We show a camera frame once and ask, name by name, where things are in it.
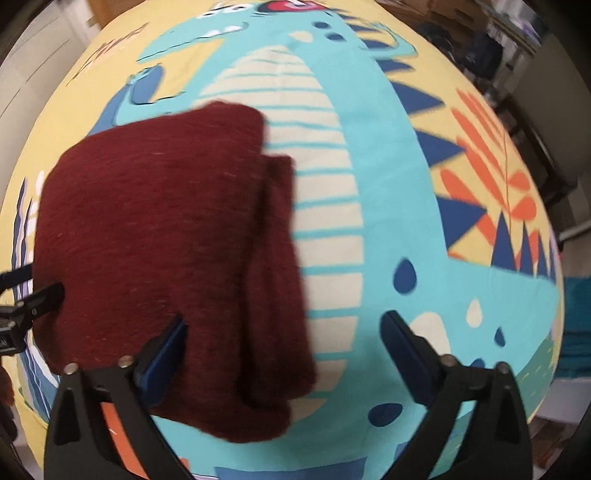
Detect dark red knitted sweater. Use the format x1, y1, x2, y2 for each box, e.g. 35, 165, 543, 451
33, 102, 317, 443

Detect green upholstered chair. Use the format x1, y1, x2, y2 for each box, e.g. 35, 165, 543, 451
495, 34, 590, 206

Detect black bag on floor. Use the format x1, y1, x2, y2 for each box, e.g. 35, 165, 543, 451
464, 31, 504, 81

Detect teal fabric storage box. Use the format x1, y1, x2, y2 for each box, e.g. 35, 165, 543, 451
556, 277, 591, 378

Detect dinosaur print bed cover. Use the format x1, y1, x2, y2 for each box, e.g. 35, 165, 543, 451
1, 1, 564, 479

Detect white wardrobe doors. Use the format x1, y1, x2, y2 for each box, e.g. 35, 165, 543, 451
1, 1, 99, 192

